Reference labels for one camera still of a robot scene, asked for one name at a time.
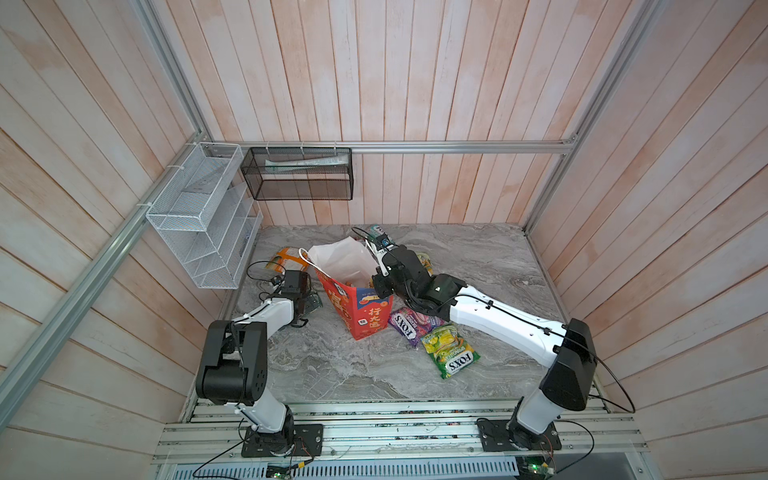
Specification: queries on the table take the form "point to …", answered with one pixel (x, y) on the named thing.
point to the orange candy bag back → (289, 259)
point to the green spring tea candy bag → (426, 262)
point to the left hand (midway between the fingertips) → (299, 312)
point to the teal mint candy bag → (375, 230)
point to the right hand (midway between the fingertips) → (376, 269)
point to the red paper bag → (346, 272)
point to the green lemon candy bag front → (449, 351)
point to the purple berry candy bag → (413, 325)
